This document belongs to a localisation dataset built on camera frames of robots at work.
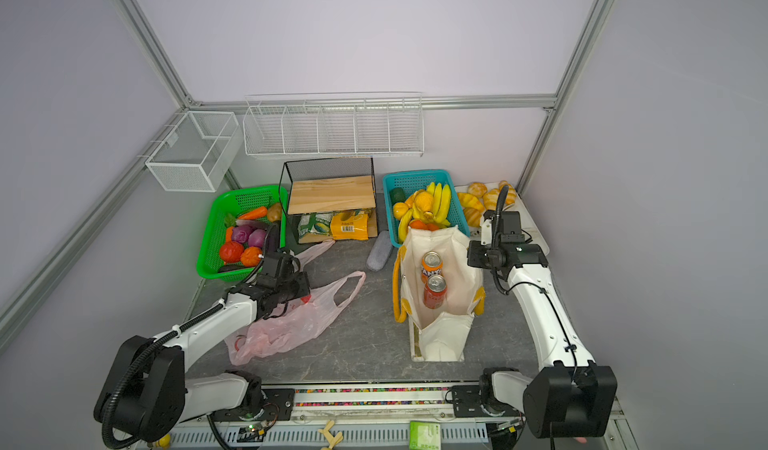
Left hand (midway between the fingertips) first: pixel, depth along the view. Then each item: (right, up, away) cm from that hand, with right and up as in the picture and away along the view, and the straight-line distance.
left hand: (307, 284), depth 89 cm
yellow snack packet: (+13, +17, +10) cm, 23 cm away
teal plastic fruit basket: (+33, +34, +27) cm, 55 cm away
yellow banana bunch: (+42, +21, +16) cm, 50 cm away
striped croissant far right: (+72, +30, +27) cm, 83 cm away
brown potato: (-18, +22, +20) cm, 35 cm away
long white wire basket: (+6, +51, +10) cm, 53 cm away
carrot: (-25, +22, +23) cm, 41 cm away
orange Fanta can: (+38, +6, -1) cm, 38 cm away
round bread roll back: (+59, +32, +30) cm, 74 cm away
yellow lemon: (+28, +23, +20) cm, 42 cm away
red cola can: (+38, -1, -7) cm, 38 cm away
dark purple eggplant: (-15, +11, +10) cm, 21 cm away
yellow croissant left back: (+56, +27, +25) cm, 67 cm away
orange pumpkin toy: (-21, +8, +7) cm, 23 cm away
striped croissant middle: (+63, +27, +25) cm, 73 cm away
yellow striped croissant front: (+55, +21, +19) cm, 62 cm away
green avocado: (+27, +29, +24) cm, 46 cm away
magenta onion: (-20, +13, +10) cm, 26 cm away
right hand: (+49, +10, -8) cm, 51 cm away
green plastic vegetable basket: (-34, +26, +23) cm, 49 cm away
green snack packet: (-1, +18, +15) cm, 24 cm away
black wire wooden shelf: (+4, +31, +12) cm, 34 cm away
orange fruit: (+35, +18, +10) cm, 40 cm away
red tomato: (-27, +9, +7) cm, 30 cm away
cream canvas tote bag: (+37, -9, -15) cm, 41 cm away
